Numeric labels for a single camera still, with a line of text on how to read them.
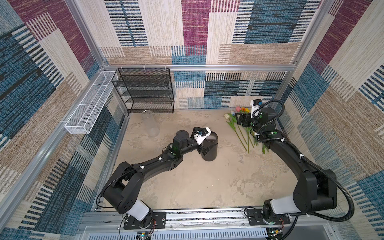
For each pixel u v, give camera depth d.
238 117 0.78
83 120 0.81
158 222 0.73
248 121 0.76
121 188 0.45
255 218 0.73
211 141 0.79
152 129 1.02
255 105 0.72
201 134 0.66
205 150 0.73
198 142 0.71
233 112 1.16
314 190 0.42
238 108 1.14
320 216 0.44
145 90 1.10
